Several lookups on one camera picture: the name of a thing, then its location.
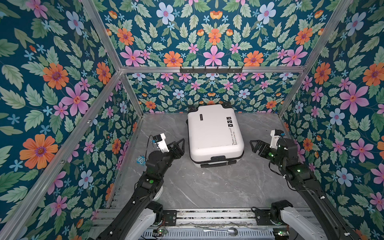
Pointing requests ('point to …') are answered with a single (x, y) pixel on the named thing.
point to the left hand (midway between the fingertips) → (183, 138)
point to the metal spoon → (232, 231)
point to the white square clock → (158, 195)
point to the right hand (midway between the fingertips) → (256, 142)
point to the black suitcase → (214, 138)
